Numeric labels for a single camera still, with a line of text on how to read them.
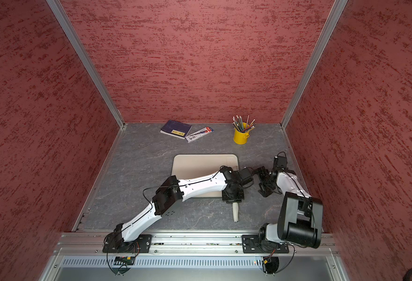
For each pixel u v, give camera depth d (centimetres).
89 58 88
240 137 107
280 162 74
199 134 114
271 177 68
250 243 74
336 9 71
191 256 71
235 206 83
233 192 74
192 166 100
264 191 79
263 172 82
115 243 64
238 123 105
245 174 72
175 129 117
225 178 63
